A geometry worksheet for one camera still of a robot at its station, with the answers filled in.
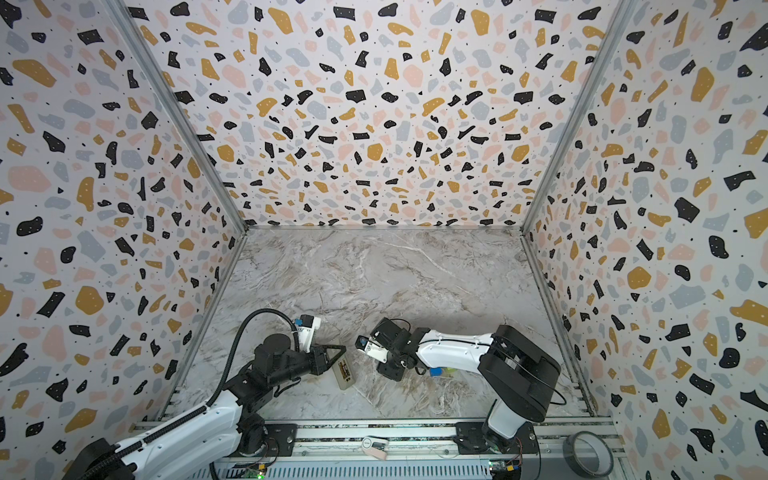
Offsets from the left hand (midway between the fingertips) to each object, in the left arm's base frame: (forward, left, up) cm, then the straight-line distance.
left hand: (343, 347), depth 78 cm
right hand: (+1, -9, -10) cm, 14 cm away
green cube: (-8, -26, +4) cm, 28 cm away
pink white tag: (-22, -8, -9) cm, 25 cm away
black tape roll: (-25, -62, -8) cm, 68 cm away
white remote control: (-5, 0, -6) cm, 8 cm away
